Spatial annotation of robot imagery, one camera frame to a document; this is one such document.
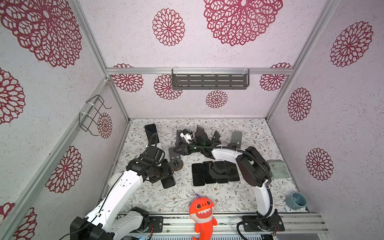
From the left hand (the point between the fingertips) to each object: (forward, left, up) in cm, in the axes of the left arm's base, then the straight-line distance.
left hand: (168, 174), depth 78 cm
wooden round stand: (+13, -2, -7) cm, 14 cm away
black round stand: (+28, -29, -4) cm, 40 cm away
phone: (+26, +13, +6) cm, 30 cm away
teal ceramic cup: (-10, -68, -11) cm, 70 cm away
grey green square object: (+9, -66, -12) cm, 68 cm away
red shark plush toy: (-17, -16, -3) cm, 24 cm away
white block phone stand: (+25, +10, -10) cm, 28 cm away
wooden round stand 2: (+27, -42, -5) cm, 50 cm away
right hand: (+16, -2, 0) cm, 16 cm away
